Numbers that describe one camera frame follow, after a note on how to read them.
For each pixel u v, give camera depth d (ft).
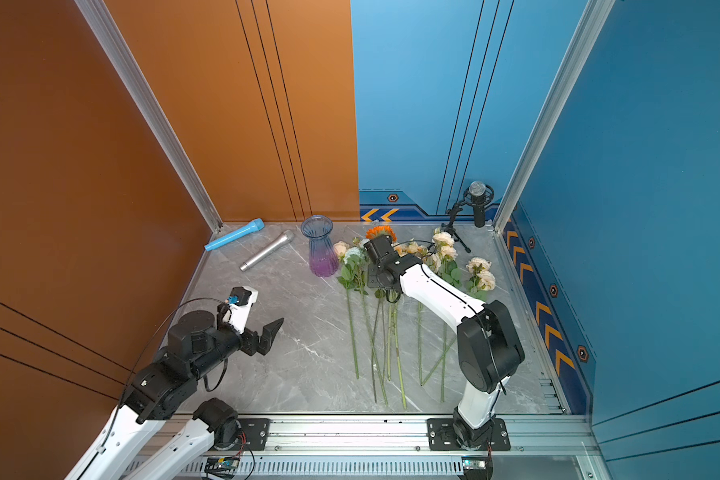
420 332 2.99
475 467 2.28
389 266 2.08
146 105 2.79
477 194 3.16
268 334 2.03
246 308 1.94
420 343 2.91
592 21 2.29
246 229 3.80
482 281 3.23
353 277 3.35
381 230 4.04
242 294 1.91
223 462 2.34
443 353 2.85
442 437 2.38
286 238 3.68
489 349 1.56
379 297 3.24
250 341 1.97
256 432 2.43
